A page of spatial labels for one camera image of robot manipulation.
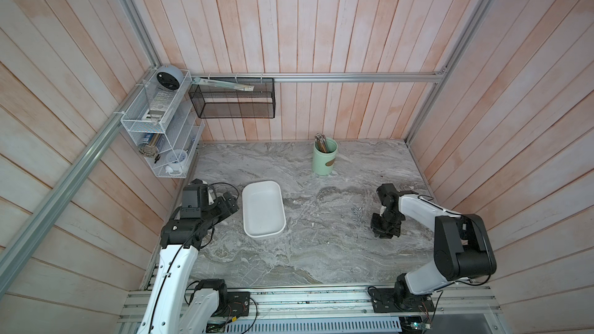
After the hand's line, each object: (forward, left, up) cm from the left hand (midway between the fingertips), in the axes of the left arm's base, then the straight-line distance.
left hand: (227, 208), depth 76 cm
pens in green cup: (+33, -34, -2) cm, 47 cm away
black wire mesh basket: (+53, +15, +4) cm, 55 cm away
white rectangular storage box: (+9, -9, -18) cm, 22 cm away
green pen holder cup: (+28, -36, -10) cm, 46 cm away
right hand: (0, -55, -19) cm, 58 cm away
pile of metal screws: (+7, -50, -19) cm, 54 cm away
